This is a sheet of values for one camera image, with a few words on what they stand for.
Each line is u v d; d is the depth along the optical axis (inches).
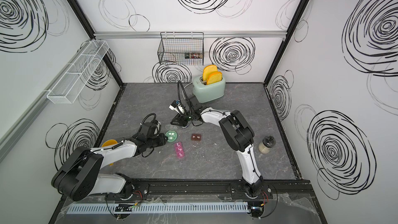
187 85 47.1
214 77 37.4
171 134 36.5
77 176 16.7
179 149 34.0
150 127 28.0
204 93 40.7
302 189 29.8
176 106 31.8
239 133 21.5
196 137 35.8
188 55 35.9
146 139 27.8
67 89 28.0
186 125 33.2
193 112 30.8
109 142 31.8
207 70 39.0
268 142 31.2
